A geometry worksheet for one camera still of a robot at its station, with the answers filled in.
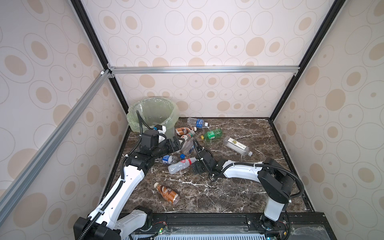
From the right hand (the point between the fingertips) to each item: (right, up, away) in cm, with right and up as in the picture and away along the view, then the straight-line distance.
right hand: (199, 162), depth 91 cm
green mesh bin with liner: (-28, +33, +7) cm, 43 cm away
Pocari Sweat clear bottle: (-1, +25, +20) cm, 32 cm away
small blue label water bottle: (-18, +1, +3) cm, 18 cm away
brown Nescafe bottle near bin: (-11, +19, +15) cm, 27 cm away
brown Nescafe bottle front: (-16, -14, -13) cm, 25 cm away
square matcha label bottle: (+26, +9, +6) cm, 29 cm away
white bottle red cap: (-10, -1, -2) cm, 10 cm away
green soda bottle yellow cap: (+9, +17, +13) cm, 23 cm away
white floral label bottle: (-7, +16, +13) cm, 22 cm away
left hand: (-9, +14, -18) cm, 24 cm away
